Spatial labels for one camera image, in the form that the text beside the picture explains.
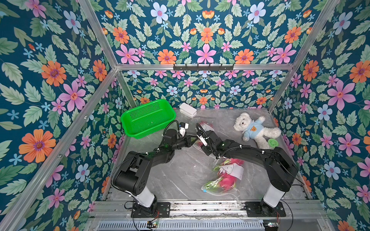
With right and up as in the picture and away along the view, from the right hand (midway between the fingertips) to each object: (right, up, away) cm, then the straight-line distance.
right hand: (208, 140), depth 91 cm
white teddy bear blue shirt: (+33, +7, +8) cm, 34 cm away
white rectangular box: (-15, +22, +24) cm, 36 cm away
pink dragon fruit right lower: (+7, -20, -16) cm, 27 cm away
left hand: (-6, +3, -6) cm, 9 cm away
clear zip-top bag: (+14, -15, -13) cm, 24 cm away
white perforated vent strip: (-15, -39, -21) cm, 47 cm away
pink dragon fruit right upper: (+12, -11, -9) cm, 19 cm away
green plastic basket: (-46, +15, +23) cm, 54 cm away
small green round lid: (+44, -2, +4) cm, 44 cm away
